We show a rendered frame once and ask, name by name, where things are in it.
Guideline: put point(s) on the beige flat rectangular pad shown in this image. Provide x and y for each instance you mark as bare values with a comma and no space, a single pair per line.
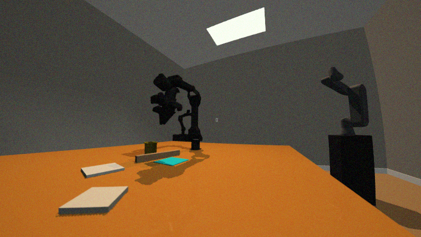
98,170

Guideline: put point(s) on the beige flat slab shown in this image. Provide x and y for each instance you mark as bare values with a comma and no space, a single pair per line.
94,200

